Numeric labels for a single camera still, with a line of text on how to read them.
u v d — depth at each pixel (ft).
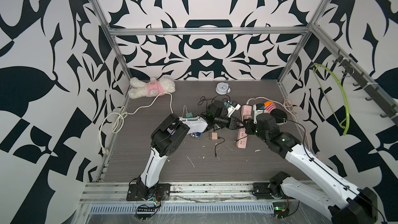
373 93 1.80
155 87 3.44
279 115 3.09
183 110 3.16
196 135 2.93
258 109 2.26
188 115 3.25
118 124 3.24
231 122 2.55
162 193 2.44
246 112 2.72
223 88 3.67
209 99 3.44
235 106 2.66
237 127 2.60
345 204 1.31
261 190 2.44
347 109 2.17
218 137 3.00
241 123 2.70
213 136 2.93
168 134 1.90
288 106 3.62
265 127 1.95
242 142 2.71
